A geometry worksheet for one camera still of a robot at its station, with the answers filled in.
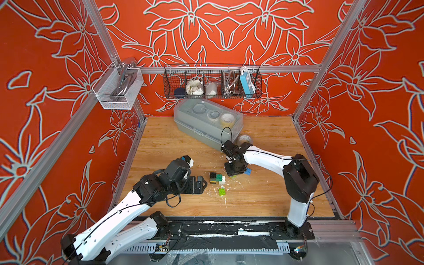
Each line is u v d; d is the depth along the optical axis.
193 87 0.92
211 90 0.92
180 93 0.93
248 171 0.91
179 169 0.51
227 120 0.95
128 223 0.45
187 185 0.60
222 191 0.83
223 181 0.85
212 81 0.96
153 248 0.70
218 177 0.85
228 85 0.83
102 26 0.76
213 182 0.87
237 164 0.74
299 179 0.48
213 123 0.90
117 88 0.83
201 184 0.61
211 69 0.92
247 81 0.86
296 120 1.22
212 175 0.83
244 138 1.06
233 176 0.90
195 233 0.73
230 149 0.72
